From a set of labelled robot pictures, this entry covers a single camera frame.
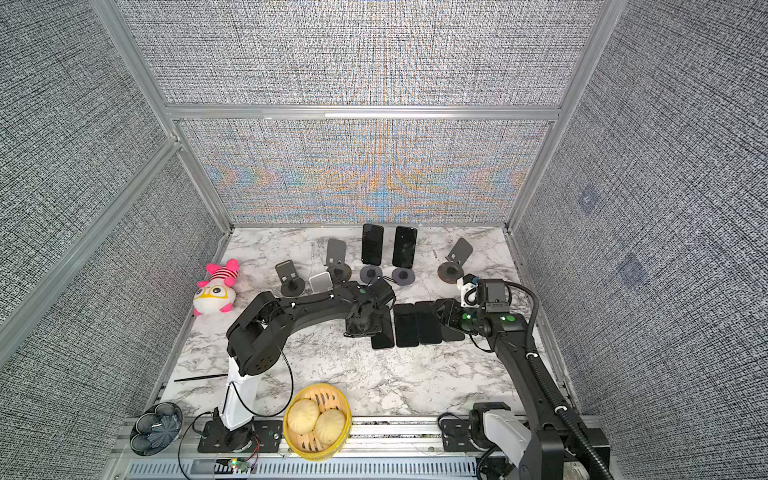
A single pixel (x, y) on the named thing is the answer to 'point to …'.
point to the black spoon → (200, 377)
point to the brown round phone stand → (336, 263)
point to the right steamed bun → (330, 425)
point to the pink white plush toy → (217, 295)
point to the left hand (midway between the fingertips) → (373, 335)
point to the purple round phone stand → (370, 272)
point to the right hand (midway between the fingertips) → (442, 311)
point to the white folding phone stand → (320, 283)
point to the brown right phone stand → (453, 268)
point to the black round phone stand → (291, 285)
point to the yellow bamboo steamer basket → (308, 445)
